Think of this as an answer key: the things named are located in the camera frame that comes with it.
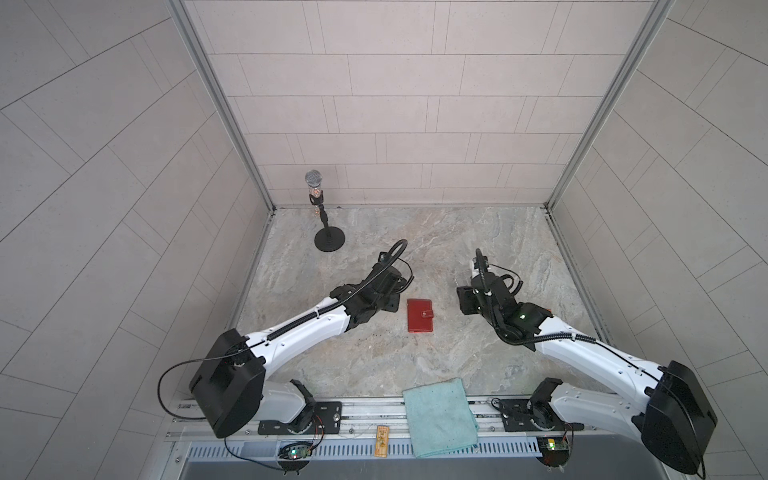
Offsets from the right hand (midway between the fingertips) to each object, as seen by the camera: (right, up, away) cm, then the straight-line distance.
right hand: (461, 290), depth 83 cm
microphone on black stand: (-42, +14, +23) cm, 50 cm away
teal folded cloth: (-7, -28, -12) cm, 31 cm away
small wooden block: (-21, -31, -16) cm, 41 cm away
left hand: (-17, +1, 0) cm, 17 cm away
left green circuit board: (-39, -31, -18) cm, 53 cm away
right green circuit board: (+19, -34, -15) cm, 41 cm away
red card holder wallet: (-11, -8, +4) cm, 15 cm away
